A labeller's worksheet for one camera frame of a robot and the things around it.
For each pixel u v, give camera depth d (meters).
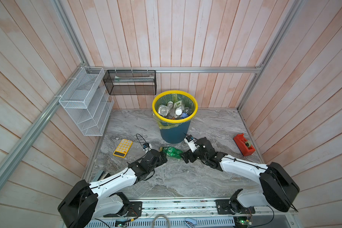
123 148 0.95
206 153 0.66
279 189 0.43
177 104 0.87
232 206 0.66
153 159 0.64
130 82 0.97
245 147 0.91
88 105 0.70
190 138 0.76
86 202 0.40
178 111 0.81
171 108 0.89
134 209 0.73
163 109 0.78
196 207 0.76
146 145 0.76
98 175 0.83
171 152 0.92
